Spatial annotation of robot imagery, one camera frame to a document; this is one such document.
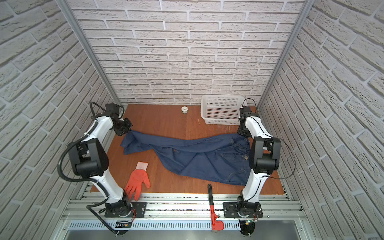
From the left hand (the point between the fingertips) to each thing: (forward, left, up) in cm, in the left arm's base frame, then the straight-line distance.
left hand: (130, 126), depth 92 cm
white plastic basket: (+18, -62, -4) cm, 64 cm away
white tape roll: (+23, -34, -10) cm, 42 cm away
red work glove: (-28, -7, -11) cm, 31 cm away
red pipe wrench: (-53, -49, -10) cm, 73 cm away
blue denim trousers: (-20, -58, -10) cm, 62 cm away
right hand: (-6, -75, -2) cm, 75 cm away
